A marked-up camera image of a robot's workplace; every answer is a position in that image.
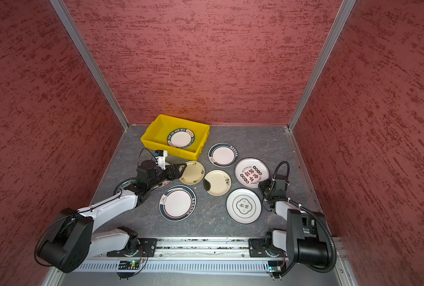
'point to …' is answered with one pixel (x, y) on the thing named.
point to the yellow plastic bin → (158, 128)
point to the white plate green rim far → (223, 155)
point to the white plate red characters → (249, 172)
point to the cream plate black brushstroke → (217, 182)
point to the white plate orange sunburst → (164, 184)
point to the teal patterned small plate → (123, 183)
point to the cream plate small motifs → (193, 173)
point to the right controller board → (275, 266)
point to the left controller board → (128, 265)
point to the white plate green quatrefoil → (243, 206)
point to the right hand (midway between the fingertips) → (257, 184)
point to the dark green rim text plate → (181, 138)
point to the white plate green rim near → (177, 203)
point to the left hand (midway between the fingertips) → (181, 168)
